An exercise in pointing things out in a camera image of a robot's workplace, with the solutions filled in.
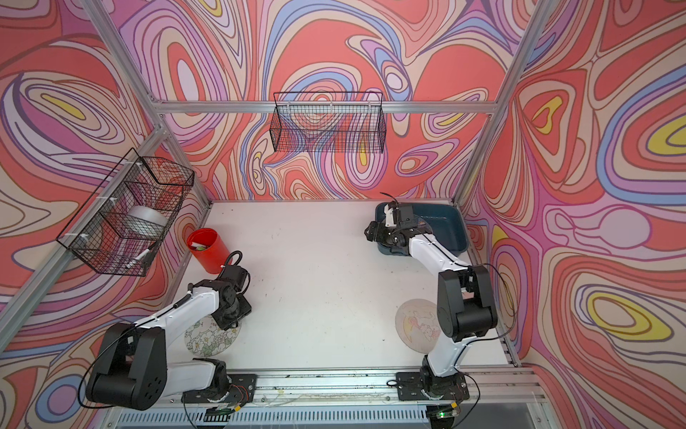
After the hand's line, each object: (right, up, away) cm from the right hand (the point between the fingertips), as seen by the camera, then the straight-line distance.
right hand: (375, 239), depth 93 cm
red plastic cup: (-56, -3, -7) cm, 56 cm away
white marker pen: (-67, -4, -22) cm, 71 cm away
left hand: (-44, -25, -6) cm, 51 cm away
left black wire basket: (-70, +5, -25) cm, 74 cm away
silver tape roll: (-64, +5, -24) cm, 68 cm away
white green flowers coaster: (-55, -31, -10) cm, 64 cm away
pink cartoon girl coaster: (+13, -27, -9) cm, 31 cm away
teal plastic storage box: (+30, +7, +17) cm, 35 cm away
